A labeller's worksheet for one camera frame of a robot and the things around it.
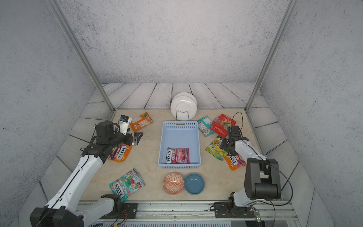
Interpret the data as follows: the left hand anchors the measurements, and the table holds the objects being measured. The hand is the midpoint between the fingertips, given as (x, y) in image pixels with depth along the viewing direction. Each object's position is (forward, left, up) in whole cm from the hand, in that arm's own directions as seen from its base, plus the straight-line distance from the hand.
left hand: (137, 130), depth 79 cm
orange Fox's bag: (-10, -58, -21) cm, 62 cm away
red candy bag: (+16, -52, -16) cm, 57 cm away
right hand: (-1, -53, -17) cm, 56 cm away
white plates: (+27, -26, -8) cm, 39 cm away
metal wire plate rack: (+24, -24, -11) cm, 36 cm away
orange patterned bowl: (-22, -19, -22) cm, 37 cm away
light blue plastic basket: (+14, -27, -25) cm, 39 cm away
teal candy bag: (+20, -41, -21) cm, 50 cm away
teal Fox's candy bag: (-23, +8, -21) cm, 32 cm away
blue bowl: (-22, -31, -23) cm, 45 cm away
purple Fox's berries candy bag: (-5, -22, -21) cm, 30 cm away
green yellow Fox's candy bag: (0, -46, -21) cm, 50 cm away
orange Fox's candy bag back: (+24, +7, -21) cm, 33 cm away
